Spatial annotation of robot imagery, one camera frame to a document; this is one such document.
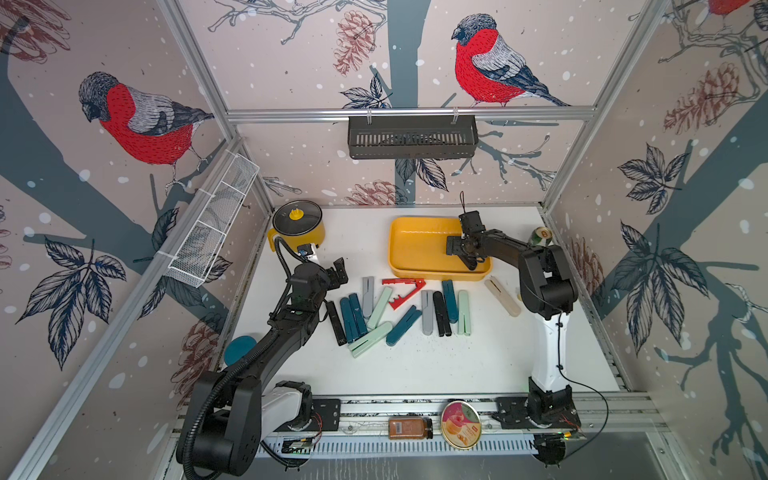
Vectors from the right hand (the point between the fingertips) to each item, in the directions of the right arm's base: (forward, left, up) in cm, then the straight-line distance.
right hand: (462, 243), depth 108 cm
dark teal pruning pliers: (-24, +6, 0) cm, 25 cm away
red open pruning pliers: (-24, +22, 0) cm, 33 cm away
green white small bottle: (-4, -24, +10) cm, 26 cm away
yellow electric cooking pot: (+1, +60, +8) cm, 61 cm away
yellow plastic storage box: (-5, +17, +2) cm, 18 cm away
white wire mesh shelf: (-21, +81, +19) cm, 86 cm away
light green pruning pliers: (-28, +3, +1) cm, 28 cm away
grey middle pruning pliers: (-28, +14, +1) cm, 31 cm away
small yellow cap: (-37, -3, +29) cm, 47 cm away
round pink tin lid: (-57, +7, +3) cm, 58 cm away
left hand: (-18, +42, +16) cm, 49 cm away
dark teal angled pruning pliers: (-32, +21, +1) cm, 39 cm away
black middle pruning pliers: (-30, +9, +1) cm, 32 cm away
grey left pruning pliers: (-23, +33, 0) cm, 40 cm away
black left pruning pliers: (-33, +41, +1) cm, 53 cm away
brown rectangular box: (-59, +19, +3) cm, 62 cm away
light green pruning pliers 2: (-28, +29, +1) cm, 40 cm away
